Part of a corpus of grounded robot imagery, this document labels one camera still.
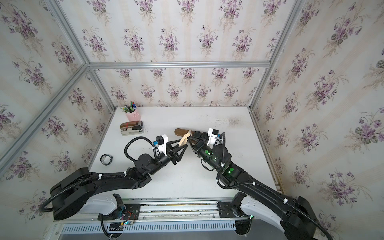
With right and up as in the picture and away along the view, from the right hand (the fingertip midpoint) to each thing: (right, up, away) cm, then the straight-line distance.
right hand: (189, 138), depth 67 cm
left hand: (-2, -3, +3) cm, 4 cm away
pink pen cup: (-40, +11, +37) cm, 56 cm away
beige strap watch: (-2, -1, 0) cm, 2 cm away
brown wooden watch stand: (-5, 0, +29) cm, 29 cm away
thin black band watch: (-54, -15, +23) cm, 60 cm away
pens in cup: (-44, +16, +37) cm, 60 cm away
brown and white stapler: (-41, +3, +35) cm, 53 cm away
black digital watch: (+9, -2, +25) cm, 27 cm away
